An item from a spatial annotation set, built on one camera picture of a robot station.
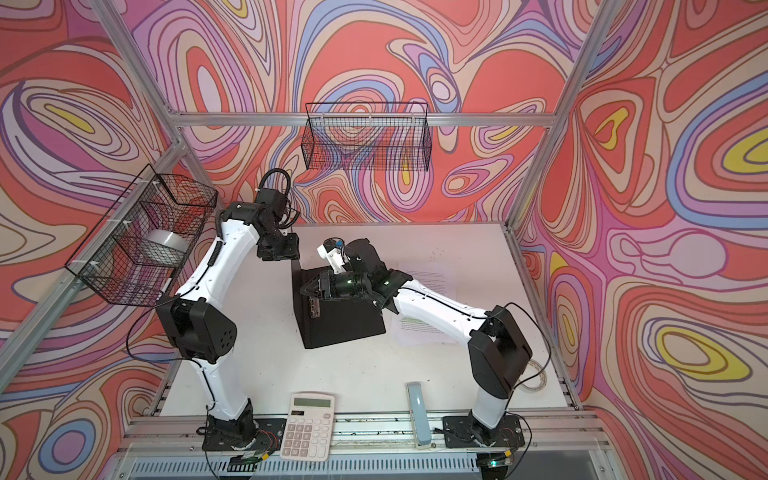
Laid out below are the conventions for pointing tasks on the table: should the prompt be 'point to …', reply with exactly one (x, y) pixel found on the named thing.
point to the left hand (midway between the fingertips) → (294, 253)
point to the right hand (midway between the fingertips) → (308, 298)
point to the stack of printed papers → (413, 330)
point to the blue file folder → (328, 320)
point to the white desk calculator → (309, 426)
